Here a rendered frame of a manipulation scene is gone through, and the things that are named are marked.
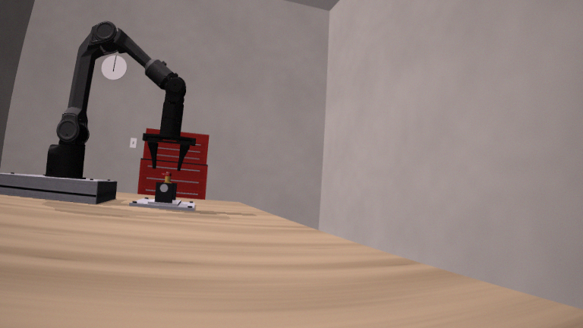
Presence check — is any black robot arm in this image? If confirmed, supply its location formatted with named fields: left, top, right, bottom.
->
left=45, top=21, right=186, bottom=179

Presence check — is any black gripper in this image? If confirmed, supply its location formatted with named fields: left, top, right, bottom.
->
left=143, top=118, right=196, bottom=171

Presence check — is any white metal mounting plate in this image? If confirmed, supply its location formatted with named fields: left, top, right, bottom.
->
left=129, top=197, right=195, bottom=211

